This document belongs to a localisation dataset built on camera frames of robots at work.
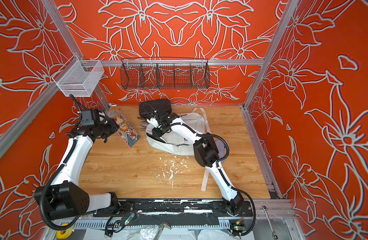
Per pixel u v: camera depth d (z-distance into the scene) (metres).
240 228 0.68
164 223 0.68
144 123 1.04
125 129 0.86
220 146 0.50
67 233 0.67
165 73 0.98
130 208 0.74
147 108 1.11
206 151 0.59
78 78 0.92
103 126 0.70
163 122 0.71
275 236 0.66
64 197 0.39
